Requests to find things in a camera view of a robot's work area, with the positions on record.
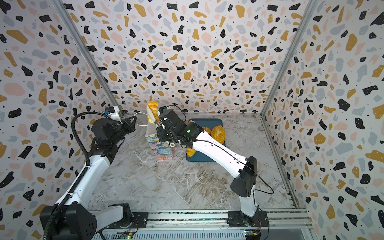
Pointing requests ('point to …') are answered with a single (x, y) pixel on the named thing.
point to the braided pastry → (154, 107)
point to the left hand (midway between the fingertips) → (135, 114)
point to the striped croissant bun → (190, 152)
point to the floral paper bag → (162, 149)
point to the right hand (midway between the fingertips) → (155, 128)
